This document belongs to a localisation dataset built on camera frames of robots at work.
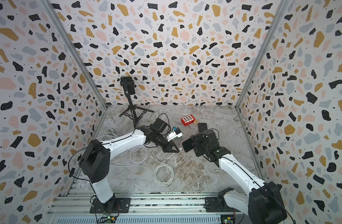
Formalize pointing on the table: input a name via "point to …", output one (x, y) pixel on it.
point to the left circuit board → (109, 219)
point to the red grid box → (188, 119)
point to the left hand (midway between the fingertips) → (179, 151)
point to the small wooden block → (195, 122)
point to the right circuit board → (227, 219)
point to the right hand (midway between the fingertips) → (190, 140)
